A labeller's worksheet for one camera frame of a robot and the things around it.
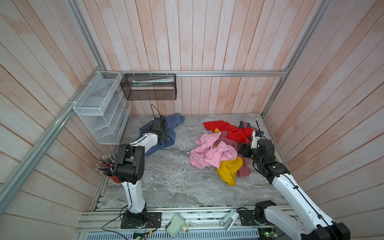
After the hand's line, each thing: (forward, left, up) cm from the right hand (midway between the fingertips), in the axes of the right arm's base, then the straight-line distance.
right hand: (244, 143), depth 82 cm
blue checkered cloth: (+28, +46, -13) cm, 55 cm away
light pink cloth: (-3, +20, -7) cm, 21 cm away
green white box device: (-38, +36, -13) cm, 54 cm away
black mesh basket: (+41, +60, +8) cm, 74 cm away
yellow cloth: (-11, +8, -10) cm, 17 cm away
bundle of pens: (-15, +73, 0) cm, 74 cm away
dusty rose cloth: (+30, -11, -18) cm, 37 cm away
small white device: (-35, +11, -15) cm, 40 cm away
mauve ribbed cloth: (-9, -3, -15) cm, 18 cm away
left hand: (+15, +53, -9) cm, 56 cm away
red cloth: (+14, -5, -10) cm, 18 cm away
